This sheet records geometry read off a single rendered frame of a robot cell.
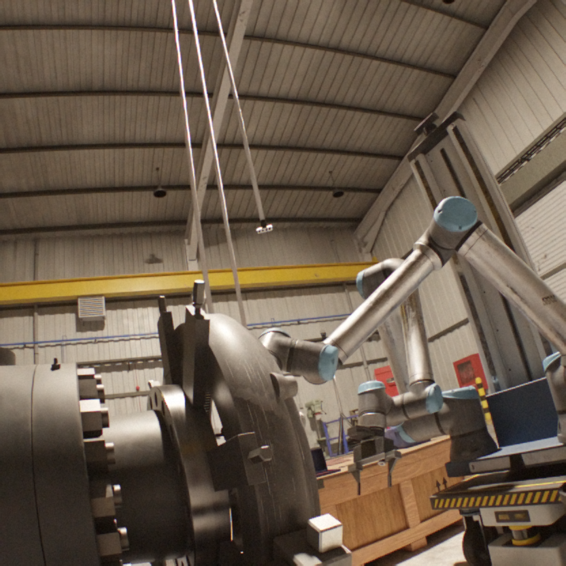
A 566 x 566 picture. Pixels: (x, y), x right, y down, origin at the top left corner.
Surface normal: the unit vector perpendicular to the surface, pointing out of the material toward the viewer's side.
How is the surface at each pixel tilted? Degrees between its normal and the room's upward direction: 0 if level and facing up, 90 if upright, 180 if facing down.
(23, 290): 90
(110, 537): 90
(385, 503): 90
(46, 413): 59
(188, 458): 78
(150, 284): 90
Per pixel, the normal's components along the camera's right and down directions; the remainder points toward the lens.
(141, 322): 0.29, -0.40
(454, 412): -0.63, -0.16
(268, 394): 0.32, -0.68
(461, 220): -0.22, -0.42
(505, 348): -0.88, 0.00
